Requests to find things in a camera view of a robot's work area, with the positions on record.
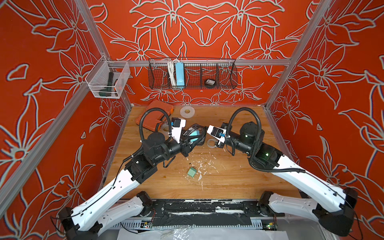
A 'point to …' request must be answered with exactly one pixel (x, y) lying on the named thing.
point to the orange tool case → (152, 117)
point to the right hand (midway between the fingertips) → (205, 124)
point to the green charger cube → (191, 172)
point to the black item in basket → (210, 83)
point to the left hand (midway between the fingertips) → (198, 135)
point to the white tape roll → (187, 112)
